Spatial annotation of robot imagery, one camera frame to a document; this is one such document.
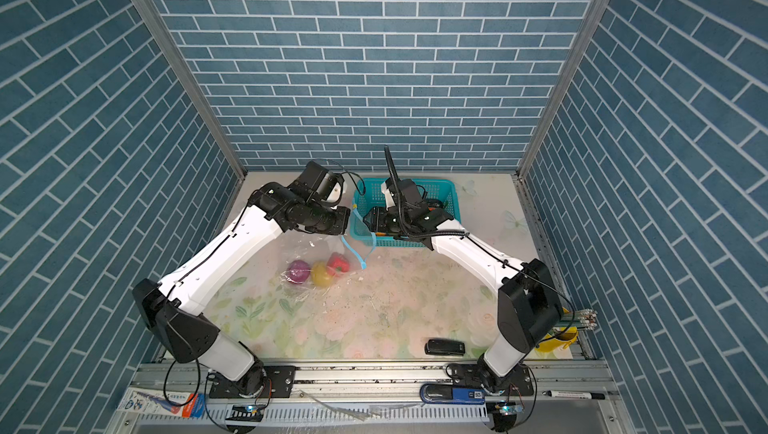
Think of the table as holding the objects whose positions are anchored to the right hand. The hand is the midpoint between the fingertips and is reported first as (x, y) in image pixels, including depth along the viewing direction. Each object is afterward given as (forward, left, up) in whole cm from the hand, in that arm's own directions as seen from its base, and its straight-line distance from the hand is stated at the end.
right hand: (368, 215), depth 82 cm
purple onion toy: (-11, +21, -15) cm, 28 cm away
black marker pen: (-35, -54, -21) cm, 68 cm away
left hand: (-6, +3, +4) cm, 8 cm away
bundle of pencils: (-23, -53, -3) cm, 58 cm away
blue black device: (-37, -24, -23) cm, 50 cm away
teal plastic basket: (+20, +5, -13) cm, 24 cm away
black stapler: (-27, -21, -18) cm, 39 cm away
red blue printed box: (-45, +47, -18) cm, 68 cm away
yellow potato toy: (-12, +13, -15) cm, 23 cm away
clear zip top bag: (-5, +17, -11) cm, 21 cm away
